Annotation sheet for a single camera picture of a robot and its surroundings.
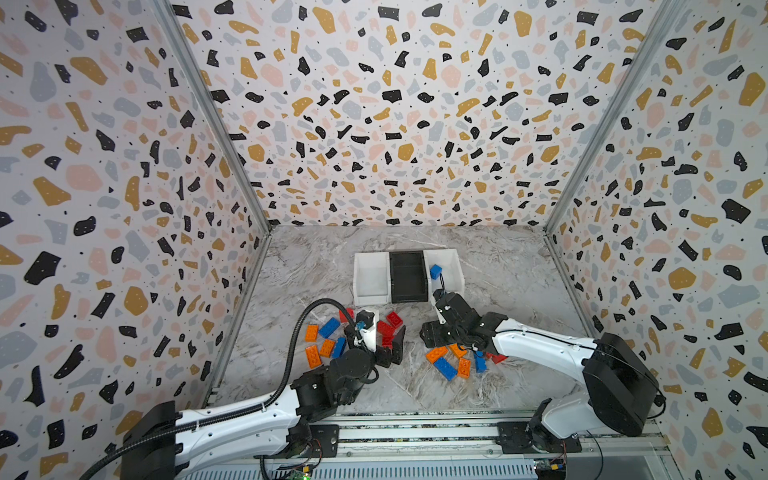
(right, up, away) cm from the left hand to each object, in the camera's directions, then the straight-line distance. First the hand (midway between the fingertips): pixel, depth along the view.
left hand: (394, 321), depth 73 cm
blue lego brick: (-21, -6, +20) cm, 29 cm away
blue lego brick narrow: (+24, -14, +13) cm, 31 cm away
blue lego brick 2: (+14, -16, +13) cm, 25 cm away
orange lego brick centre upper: (+19, -12, +15) cm, 27 cm away
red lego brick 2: (-3, -7, +19) cm, 20 cm away
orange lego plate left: (-24, -13, +14) cm, 31 cm away
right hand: (+10, -4, +13) cm, 17 cm away
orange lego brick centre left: (+12, -13, +15) cm, 23 cm away
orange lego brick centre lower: (+20, -16, +13) cm, 29 cm away
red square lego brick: (-10, +4, -13) cm, 17 cm away
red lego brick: (-1, -4, +22) cm, 22 cm away
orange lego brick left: (-20, -11, +15) cm, 28 cm away
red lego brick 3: (+21, -5, -12) cm, 25 cm away
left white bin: (-9, +8, +34) cm, 36 cm away
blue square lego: (+14, +10, +33) cm, 37 cm away
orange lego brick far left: (-26, -8, +18) cm, 32 cm away
